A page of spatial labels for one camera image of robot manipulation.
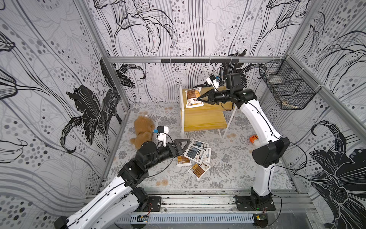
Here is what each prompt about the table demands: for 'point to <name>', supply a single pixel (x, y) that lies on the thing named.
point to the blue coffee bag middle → (207, 157)
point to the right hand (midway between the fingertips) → (200, 98)
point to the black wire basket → (293, 87)
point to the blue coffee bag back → (199, 143)
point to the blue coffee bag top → (195, 153)
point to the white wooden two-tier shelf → (208, 116)
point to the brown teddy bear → (144, 127)
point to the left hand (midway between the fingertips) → (188, 147)
